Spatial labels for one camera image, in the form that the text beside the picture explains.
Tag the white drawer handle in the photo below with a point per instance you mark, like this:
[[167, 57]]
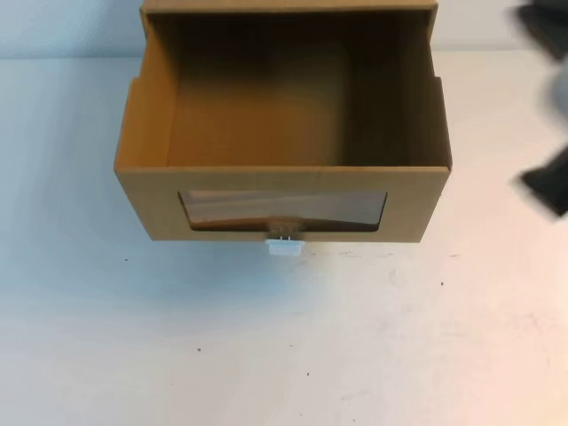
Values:
[[284, 247]]

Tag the cardboard drawer with window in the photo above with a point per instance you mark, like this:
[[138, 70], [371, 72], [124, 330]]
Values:
[[282, 125]]

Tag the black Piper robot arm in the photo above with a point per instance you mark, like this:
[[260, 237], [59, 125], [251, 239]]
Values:
[[544, 23]]

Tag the upper cardboard shoebox shell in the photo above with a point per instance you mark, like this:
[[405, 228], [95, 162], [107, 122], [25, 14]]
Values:
[[288, 5]]

